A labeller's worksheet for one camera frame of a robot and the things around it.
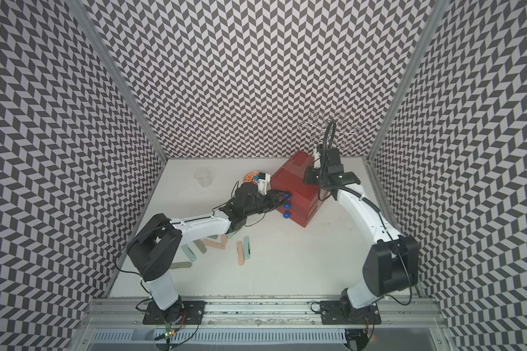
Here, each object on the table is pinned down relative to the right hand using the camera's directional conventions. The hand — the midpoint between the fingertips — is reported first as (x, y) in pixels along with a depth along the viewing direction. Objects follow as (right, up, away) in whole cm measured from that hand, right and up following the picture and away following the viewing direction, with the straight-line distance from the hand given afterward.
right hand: (307, 177), depth 84 cm
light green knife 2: (-26, -18, -19) cm, 37 cm away
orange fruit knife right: (-27, -30, +2) cm, 40 cm away
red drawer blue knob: (-9, -7, -3) cm, 11 cm away
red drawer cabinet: (-1, -8, -6) cm, 10 cm away
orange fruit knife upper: (-34, -25, +6) cm, 43 cm away
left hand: (-6, -8, -3) cm, 11 cm away
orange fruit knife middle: (-38, -28, +5) cm, 47 cm away
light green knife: (-24, -29, +3) cm, 38 cm away
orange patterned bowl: (-25, 0, +21) cm, 33 cm away
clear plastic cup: (-49, 0, +26) cm, 55 cm away
